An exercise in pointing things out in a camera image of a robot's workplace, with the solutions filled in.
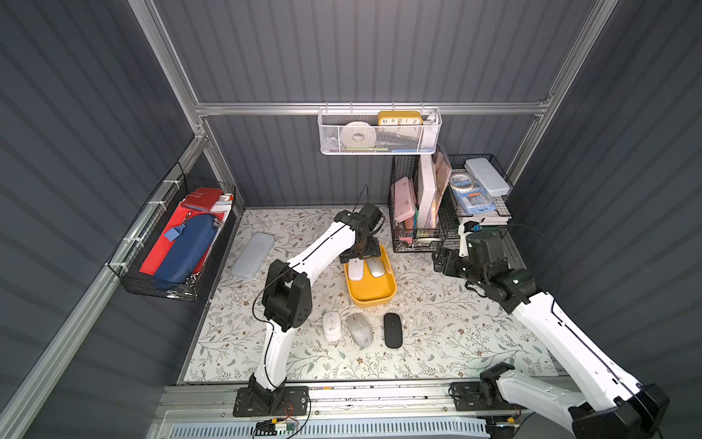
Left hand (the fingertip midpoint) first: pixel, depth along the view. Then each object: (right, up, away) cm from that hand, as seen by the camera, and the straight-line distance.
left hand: (368, 257), depth 90 cm
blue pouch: (-46, +5, -23) cm, 51 cm away
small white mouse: (-12, -21, -6) cm, 25 cm away
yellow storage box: (+1, -12, +4) cm, 13 cm away
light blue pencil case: (-44, -1, +15) cm, 47 cm away
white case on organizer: (+45, +29, +10) cm, 54 cm away
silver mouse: (+3, -5, +10) cm, 11 cm away
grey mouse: (-3, -22, -8) cm, 23 cm away
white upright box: (+20, +22, +1) cm, 30 cm away
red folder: (-49, +17, -12) cm, 53 cm away
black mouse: (+7, -23, -6) cm, 24 cm away
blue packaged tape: (+36, +20, +2) cm, 41 cm away
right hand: (+23, 0, -14) cm, 27 cm away
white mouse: (-4, -5, +8) cm, 11 cm away
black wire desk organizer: (+16, +6, +17) cm, 24 cm away
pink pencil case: (+15, +20, +15) cm, 29 cm away
